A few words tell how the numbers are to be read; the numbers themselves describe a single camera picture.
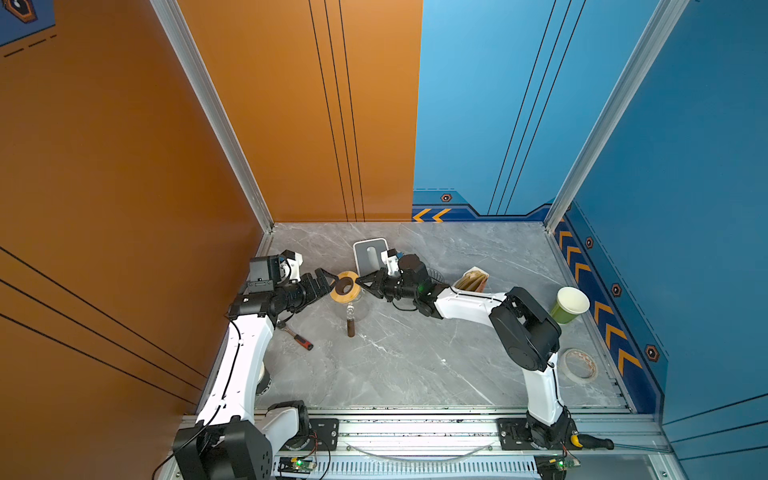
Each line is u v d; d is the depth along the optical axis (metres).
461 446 0.72
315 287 0.69
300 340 0.89
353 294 0.83
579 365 0.84
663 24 0.71
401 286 0.77
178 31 0.72
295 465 0.71
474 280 0.92
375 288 0.80
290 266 0.66
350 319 0.86
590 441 0.71
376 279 0.79
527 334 0.52
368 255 1.06
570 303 0.94
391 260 0.84
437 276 0.97
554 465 0.70
